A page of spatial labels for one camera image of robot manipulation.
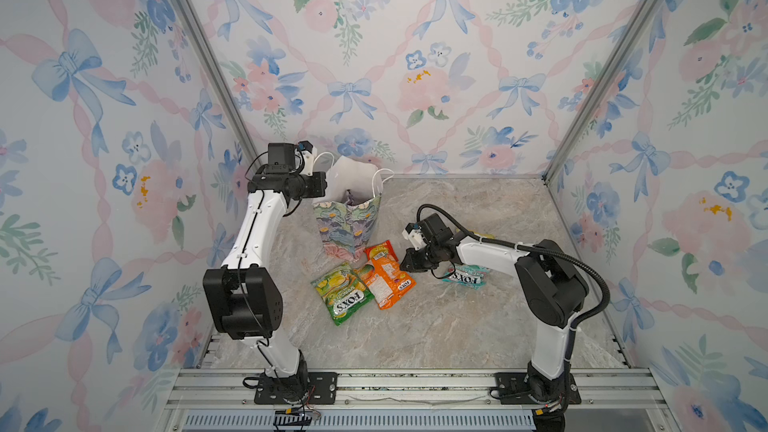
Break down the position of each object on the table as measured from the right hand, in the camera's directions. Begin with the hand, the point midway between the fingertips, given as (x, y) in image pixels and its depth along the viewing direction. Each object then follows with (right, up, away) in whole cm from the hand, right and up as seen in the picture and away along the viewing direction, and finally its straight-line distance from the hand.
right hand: (400, 264), depth 92 cm
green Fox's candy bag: (-17, -7, -5) cm, 19 cm away
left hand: (-21, +26, -7) cm, 34 cm away
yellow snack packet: (+31, +8, +11) cm, 34 cm away
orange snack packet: (-5, -2, -2) cm, 6 cm away
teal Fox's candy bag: (+21, -3, -3) cm, 22 cm away
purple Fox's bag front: (-16, +20, +2) cm, 25 cm away
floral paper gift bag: (-15, +16, -12) cm, 25 cm away
